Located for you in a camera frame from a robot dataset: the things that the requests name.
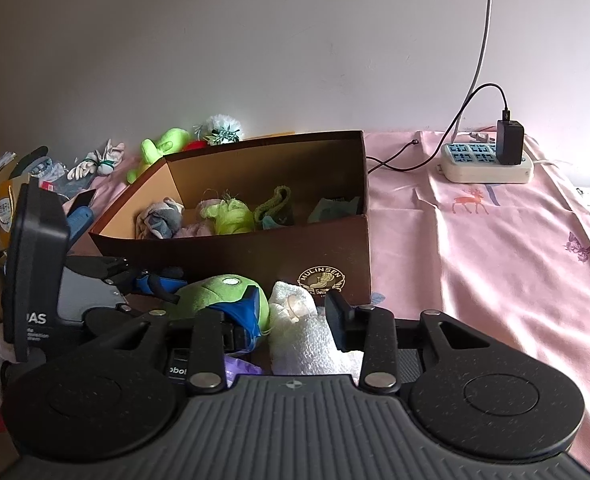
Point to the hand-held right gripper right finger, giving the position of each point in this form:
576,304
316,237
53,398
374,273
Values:
342,320

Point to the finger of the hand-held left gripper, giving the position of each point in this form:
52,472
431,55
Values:
100,266
150,281

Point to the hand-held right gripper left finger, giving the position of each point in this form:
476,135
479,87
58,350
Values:
250,310

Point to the green round plush toy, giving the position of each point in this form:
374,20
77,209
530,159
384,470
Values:
210,295

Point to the white towel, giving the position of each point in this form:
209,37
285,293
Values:
300,335

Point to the brown cardboard box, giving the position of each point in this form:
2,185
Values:
255,260

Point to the grey sock bundle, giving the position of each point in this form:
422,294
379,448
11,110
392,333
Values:
160,220

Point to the pink plush toy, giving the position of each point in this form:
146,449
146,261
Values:
195,230

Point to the yellow-green fuzzy cloth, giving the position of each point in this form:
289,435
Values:
232,217

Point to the green knitted sock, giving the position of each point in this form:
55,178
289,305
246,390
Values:
275,207

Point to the light teal cloth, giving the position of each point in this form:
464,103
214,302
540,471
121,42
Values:
335,208

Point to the blue oblong case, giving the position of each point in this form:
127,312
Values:
77,222

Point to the purple plastic packet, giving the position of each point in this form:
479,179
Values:
240,367

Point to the black phone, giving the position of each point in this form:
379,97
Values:
82,198

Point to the red packet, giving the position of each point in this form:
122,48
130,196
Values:
47,186

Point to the dark flat object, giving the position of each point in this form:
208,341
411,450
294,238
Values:
32,157

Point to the white sock bundle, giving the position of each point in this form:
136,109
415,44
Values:
97,162

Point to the lime green plush toy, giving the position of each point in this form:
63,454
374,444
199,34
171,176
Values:
160,150

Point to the red plush toy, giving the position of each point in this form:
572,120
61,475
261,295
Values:
195,145

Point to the white fluffy plush toy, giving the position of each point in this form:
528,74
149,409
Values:
223,127

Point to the yellow book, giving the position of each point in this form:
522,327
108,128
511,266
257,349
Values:
270,134

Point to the white power strip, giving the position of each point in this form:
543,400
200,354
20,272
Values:
487,170

